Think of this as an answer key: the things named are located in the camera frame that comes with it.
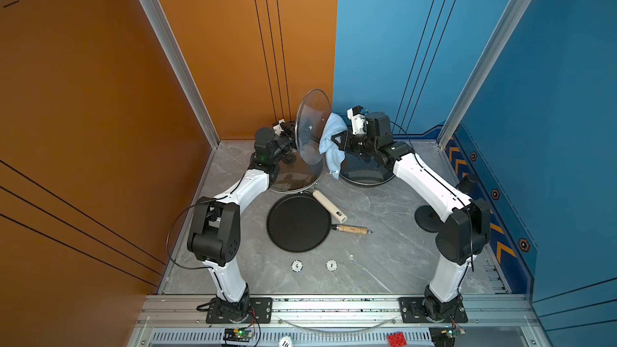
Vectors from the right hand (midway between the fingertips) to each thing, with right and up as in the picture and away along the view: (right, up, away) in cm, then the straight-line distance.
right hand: (333, 137), depth 82 cm
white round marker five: (-13, -45, +1) cm, 46 cm away
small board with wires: (+34, -58, -12) cm, 69 cm away
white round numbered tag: (-14, -57, -18) cm, 61 cm away
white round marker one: (-1, -44, +1) cm, 44 cm away
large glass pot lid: (-10, -3, -5) cm, 12 cm away
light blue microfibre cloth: (0, -5, -1) cm, 6 cm away
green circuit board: (-29, -60, -11) cm, 68 cm away
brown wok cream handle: (-12, -13, +17) cm, 24 cm away
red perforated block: (+17, -59, -14) cm, 63 cm away
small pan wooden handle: (-13, -32, +10) cm, 36 cm away
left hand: (-6, +6, -5) cm, 10 cm away
